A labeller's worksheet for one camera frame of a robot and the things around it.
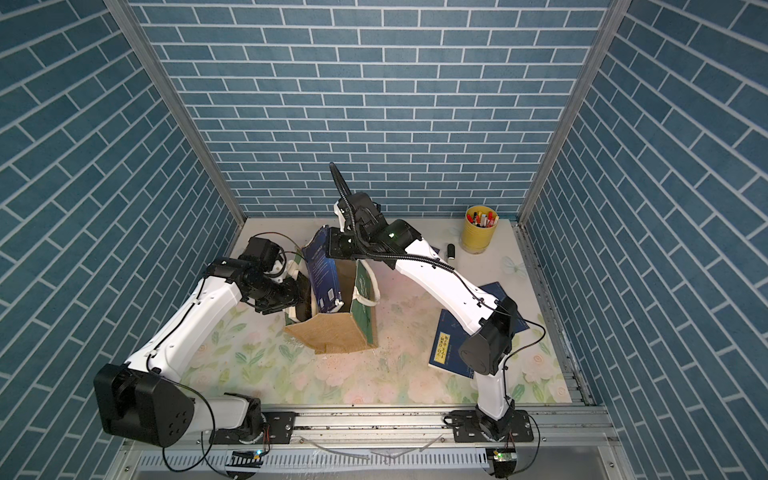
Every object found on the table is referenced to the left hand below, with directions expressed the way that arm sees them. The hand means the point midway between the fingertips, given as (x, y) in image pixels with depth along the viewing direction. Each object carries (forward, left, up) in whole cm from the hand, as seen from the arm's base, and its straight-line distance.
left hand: (304, 301), depth 80 cm
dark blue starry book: (+2, -7, +12) cm, 14 cm away
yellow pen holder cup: (+30, -54, -2) cm, 62 cm away
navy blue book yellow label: (-3, -42, -14) cm, 44 cm away
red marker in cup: (+33, -58, -1) cm, 67 cm away
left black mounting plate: (-27, +6, -14) cm, 31 cm away
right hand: (+6, -7, +16) cm, 19 cm away
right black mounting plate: (-27, -43, -14) cm, 53 cm away
